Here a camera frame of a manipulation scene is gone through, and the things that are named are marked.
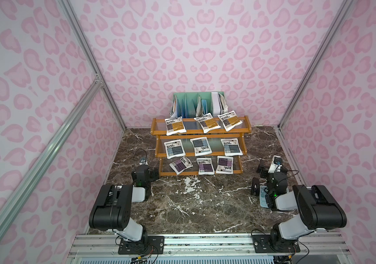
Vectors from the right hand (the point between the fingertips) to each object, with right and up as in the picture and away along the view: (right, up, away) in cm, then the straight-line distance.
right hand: (270, 160), depth 89 cm
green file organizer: (-45, +35, +21) cm, 60 cm away
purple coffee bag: (-24, -4, +6) cm, 25 cm away
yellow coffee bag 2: (-35, +19, -9) cm, 41 cm away
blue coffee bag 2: (-21, +7, -1) cm, 23 cm away
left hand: (-69, -5, +7) cm, 70 cm away
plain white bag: (-49, -4, +8) cm, 50 cm away
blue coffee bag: (-38, +8, -1) cm, 39 cm away
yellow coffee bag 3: (-51, +18, -10) cm, 55 cm away
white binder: (-29, +31, +6) cm, 43 cm away
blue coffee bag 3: (-52, +6, -1) cm, 52 cm away
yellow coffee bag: (-24, +21, -8) cm, 33 cm away
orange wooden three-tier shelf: (-35, -3, +7) cm, 36 cm away
